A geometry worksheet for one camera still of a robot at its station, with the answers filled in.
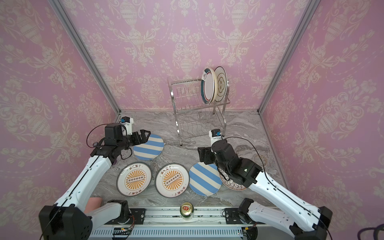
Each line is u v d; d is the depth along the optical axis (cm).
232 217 73
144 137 72
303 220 39
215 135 59
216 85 75
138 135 71
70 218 38
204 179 86
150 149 97
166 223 73
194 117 113
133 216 73
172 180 85
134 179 86
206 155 59
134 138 71
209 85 90
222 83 84
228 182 84
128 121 71
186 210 67
